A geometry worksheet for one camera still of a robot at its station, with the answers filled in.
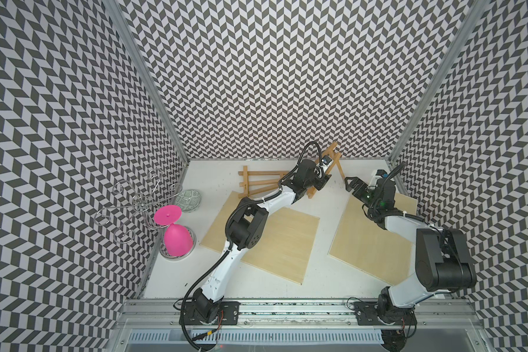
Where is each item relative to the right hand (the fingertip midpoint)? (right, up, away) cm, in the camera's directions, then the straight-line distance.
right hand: (350, 185), depth 93 cm
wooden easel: (-41, +4, +19) cm, 45 cm away
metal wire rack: (-86, -3, -4) cm, 86 cm away
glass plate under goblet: (-75, -27, -8) cm, 81 cm away
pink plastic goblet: (-62, -16, -28) cm, 70 cm away
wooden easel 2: (-8, +12, -4) cm, 15 cm away
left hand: (-9, +6, +4) cm, 12 cm away
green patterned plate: (-72, -7, +7) cm, 73 cm away
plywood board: (-27, -25, -5) cm, 37 cm away
